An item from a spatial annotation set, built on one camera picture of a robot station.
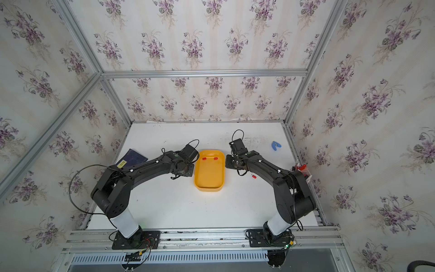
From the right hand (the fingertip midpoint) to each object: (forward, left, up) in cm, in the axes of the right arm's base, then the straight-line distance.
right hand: (230, 163), depth 91 cm
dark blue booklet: (+5, +59, -4) cm, 59 cm away
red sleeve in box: (+7, +8, -7) cm, 13 cm away
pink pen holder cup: (-5, -37, +4) cm, 38 cm away
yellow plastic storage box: (-1, +12, -7) cm, 14 cm away
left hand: (-5, +22, -2) cm, 23 cm away
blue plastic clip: (+18, -29, -7) cm, 35 cm away
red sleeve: (-5, -14, -7) cm, 16 cm away
